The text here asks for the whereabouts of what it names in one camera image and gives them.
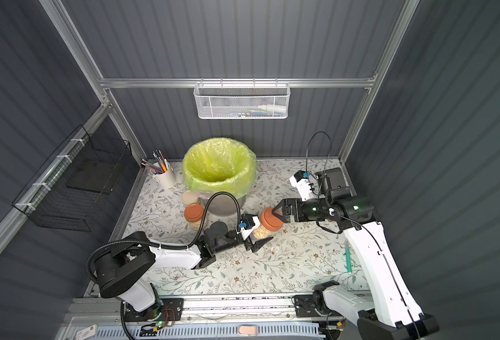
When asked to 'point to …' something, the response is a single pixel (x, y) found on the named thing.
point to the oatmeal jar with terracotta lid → (268, 224)
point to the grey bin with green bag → (216, 165)
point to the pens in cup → (162, 166)
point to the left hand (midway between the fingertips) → (269, 230)
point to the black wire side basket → (69, 192)
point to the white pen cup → (165, 180)
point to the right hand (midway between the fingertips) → (287, 211)
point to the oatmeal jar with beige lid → (190, 197)
